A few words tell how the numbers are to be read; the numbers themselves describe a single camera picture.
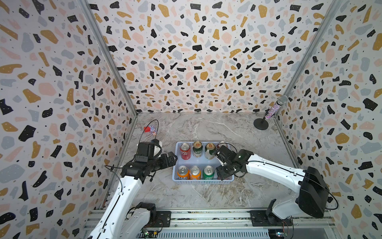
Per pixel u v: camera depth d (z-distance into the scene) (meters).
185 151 0.88
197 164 0.99
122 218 0.42
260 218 0.74
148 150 0.59
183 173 0.78
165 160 0.67
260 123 1.16
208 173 0.79
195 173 0.80
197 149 0.90
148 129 1.07
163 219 0.73
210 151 0.88
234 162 0.59
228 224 0.73
